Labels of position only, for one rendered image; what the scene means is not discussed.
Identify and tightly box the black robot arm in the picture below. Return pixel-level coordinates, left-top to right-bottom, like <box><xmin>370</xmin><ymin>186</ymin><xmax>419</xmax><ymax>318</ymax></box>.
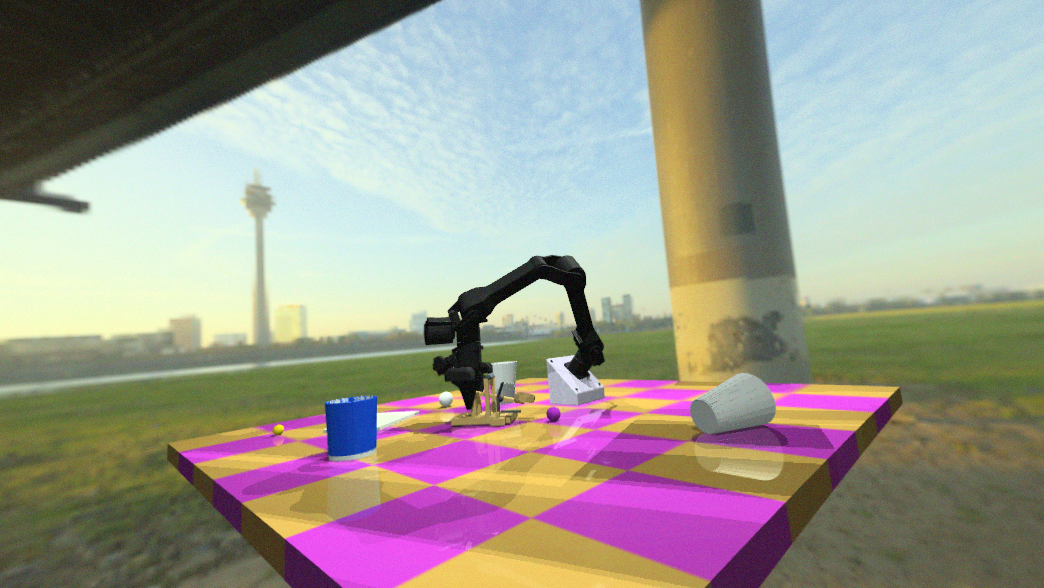
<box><xmin>424</xmin><ymin>255</ymin><xmax>606</xmax><ymax>379</ymax></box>

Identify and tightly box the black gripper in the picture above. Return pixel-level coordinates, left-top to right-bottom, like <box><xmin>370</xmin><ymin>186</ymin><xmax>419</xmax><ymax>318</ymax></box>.
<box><xmin>445</xmin><ymin>342</ymin><xmax>493</xmax><ymax>410</ymax></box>

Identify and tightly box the blue mug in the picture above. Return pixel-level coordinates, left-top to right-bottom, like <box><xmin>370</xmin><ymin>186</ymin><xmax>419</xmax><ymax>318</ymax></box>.
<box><xmin>325</xmin><ymin>396</ymin><xmax>377</xmax><ymax>461</ymax></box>

